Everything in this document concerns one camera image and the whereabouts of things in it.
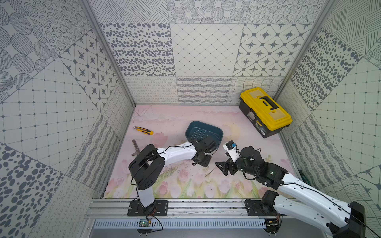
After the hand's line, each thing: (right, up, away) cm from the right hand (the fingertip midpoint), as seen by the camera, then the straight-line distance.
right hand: (222, 159), depth 75 cm
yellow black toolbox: (+29, +25, +18) cm, 43 cm away
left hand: (-8, -3, +11) cm, 14 cm away
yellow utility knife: (-51, +13, +29) cm, 60 cm away
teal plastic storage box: (-12, +13, +29) cm, 34 cm away
